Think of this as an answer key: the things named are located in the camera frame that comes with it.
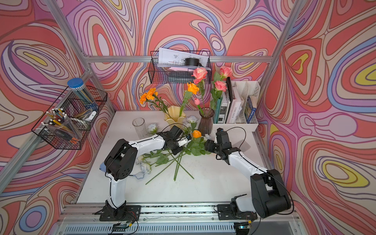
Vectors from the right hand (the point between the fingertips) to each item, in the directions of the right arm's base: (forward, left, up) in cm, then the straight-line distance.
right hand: (209, 147), depth 90 cm
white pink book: (+20, -18, +15) cm, 30 cm away
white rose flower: (+18, +39, -1) cm, 42 cm away
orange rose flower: (+4, +8, -5) cm, 10 cm away
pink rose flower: (+22, -5, +26) cm, 34 cm away
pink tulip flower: (+17, +7, +23) cm, 29 cm away
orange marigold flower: (+17, +32, +28) cm, 46 cm away
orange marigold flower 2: (+18, +38, +26) cm, 50 cm away
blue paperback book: (+24, -31, +7) cm, 40 cm away
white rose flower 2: (+26, +10, -1) cm, 28 cm away
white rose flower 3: (-11, +39, -2) cm, 40 cm away
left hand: (+4, +18, -5) cm, 19 cm away
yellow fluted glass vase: (+20, +22, +9) cm, 31 cm away
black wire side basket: (+13, +75, +24) cm, 80 cm away
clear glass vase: (+10, +42, +13) cm, 45 cm away
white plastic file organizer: (+39, -30, +16) cm, 51 cm away
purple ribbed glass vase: (+15, +1, +5) cm, 16 cm away
